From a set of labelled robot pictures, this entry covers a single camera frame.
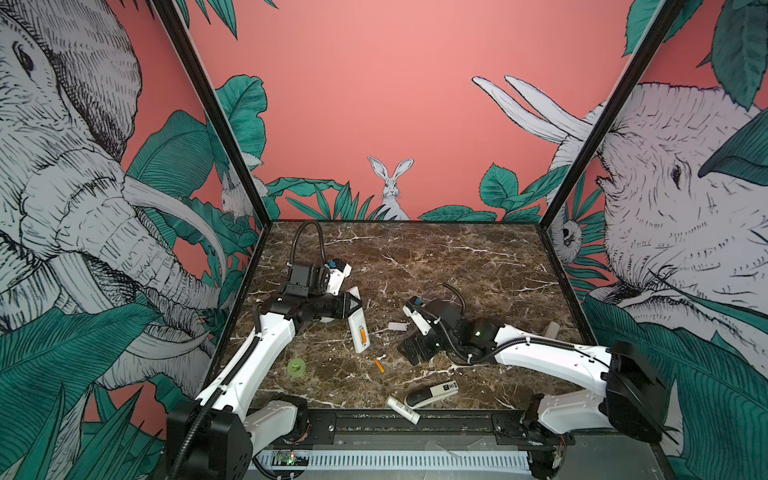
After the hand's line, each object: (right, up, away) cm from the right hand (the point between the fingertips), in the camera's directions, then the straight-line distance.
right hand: (405, 339), depth 78 cm
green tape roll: (-31, -10, +6) cm, 33 cm away
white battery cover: (-2, 0, +14) cm, 15 cm away
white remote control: (-13, +4, 0) cm, 14 cm away
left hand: (-13, +11, 0) cm, 16 cm away
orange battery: (-6, -10, +6) cm, 14 cm away
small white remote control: (0, -18, -2) cm, 18 cm away
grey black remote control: (+4, -14, -2) cm, 15 cm away
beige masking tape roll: (+45, -1, +11) cm, 47 cm away
